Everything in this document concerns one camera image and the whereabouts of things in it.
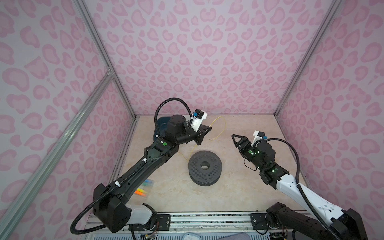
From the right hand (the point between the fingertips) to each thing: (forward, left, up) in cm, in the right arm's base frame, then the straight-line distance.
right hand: (233, 138), depth 75 cm
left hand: (0, +11, +9) cm, 15 cm away
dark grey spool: (-13, +14, -19) cm, 27 cm away
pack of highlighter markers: (-18, +48, -26) cm, 57 cm away
